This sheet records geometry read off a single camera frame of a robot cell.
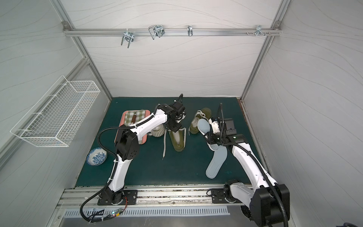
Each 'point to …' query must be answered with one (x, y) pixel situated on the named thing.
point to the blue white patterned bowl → (96, 156)
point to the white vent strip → (145, 211)
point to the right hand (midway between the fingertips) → (207, 135)
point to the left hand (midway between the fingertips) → (175, 127)
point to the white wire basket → (55, 119)
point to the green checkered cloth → (140, 114)
